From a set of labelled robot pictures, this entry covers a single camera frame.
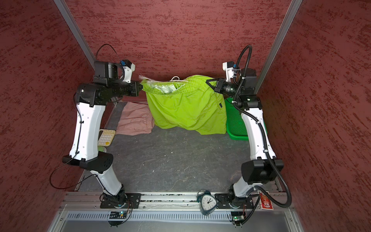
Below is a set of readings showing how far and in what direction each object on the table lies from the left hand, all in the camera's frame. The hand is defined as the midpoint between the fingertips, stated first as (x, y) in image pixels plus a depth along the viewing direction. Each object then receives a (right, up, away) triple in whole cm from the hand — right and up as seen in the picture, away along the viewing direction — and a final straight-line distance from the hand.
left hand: (140, 89), depth 67 cm
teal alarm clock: (+33, -56, +3) cm, 65 cm away
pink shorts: (-16, -15, +36) cm, 42 cm away
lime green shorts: (+24, -6, +11) cm, 27 cm away
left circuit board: (-11, -62, +3) cm, 63 cm away
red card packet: (+63, -58, +5) cm, 86 cm away
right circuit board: (+48, -64, +3) cm, 79 cm away
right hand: (+31, +3, 0) cm, 32 cm away
